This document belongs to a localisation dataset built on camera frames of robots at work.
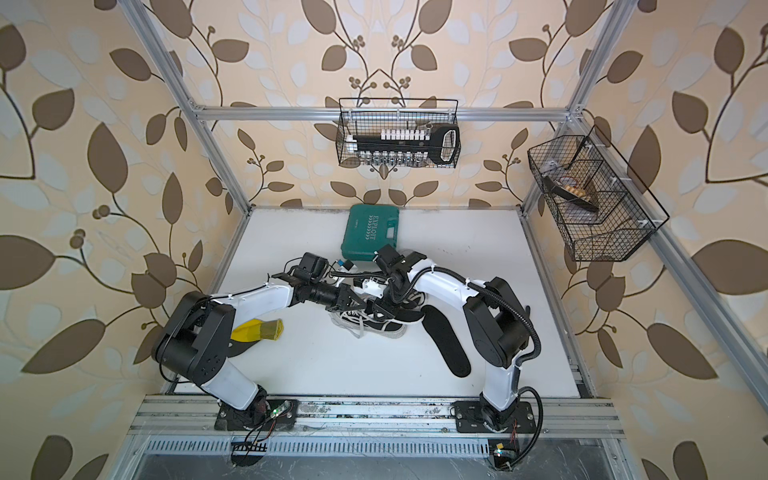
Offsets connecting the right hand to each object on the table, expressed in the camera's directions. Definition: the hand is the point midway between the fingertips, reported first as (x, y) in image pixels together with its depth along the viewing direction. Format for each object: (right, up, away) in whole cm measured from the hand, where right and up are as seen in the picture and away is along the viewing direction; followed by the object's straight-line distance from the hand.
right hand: (381, 310), depth 87 cm
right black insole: (+20, -9, 0) cm, 22 cm away
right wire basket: (+55, +28, -12) cm, 63 cm away
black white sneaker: (-5, -2, -4) cm, 7 cm away
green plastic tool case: (-6, +25, +21) cm, 33 cm away
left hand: (-6, +3, -4) cm, 7 cm away
